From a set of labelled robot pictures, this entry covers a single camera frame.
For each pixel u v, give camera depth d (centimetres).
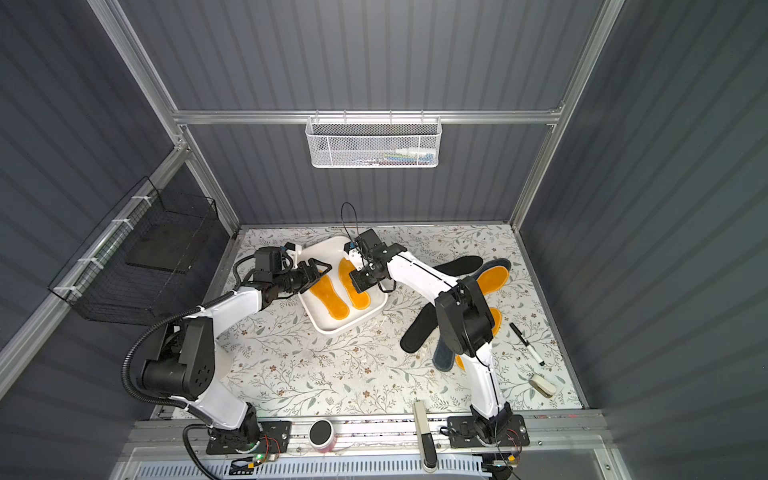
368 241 75
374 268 69
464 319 53
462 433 73
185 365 46
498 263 108
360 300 90
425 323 94
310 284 82
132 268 72
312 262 84
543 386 79
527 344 88
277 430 75
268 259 72
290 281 79
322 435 70
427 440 71
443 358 86
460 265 109
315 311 95
